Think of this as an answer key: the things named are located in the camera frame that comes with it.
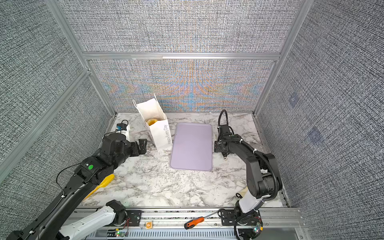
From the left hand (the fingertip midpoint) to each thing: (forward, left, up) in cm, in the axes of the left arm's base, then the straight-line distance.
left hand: (139, 141), depth 71 cm
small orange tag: (-31, -3, -26) cm, 41 cm away
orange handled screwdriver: (-31, -25, -25) cm, 47 cm away
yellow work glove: (-19, -51, -24) cm, 59 cm away
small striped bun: (+21, -2, -9) cm, 23 cm away
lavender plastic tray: (+12, -26, -28) cm, 40 cm away
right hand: (+8, -45, -22) cm, 51 cm away
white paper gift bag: (+28, -1, -6) cm, 29 cm away
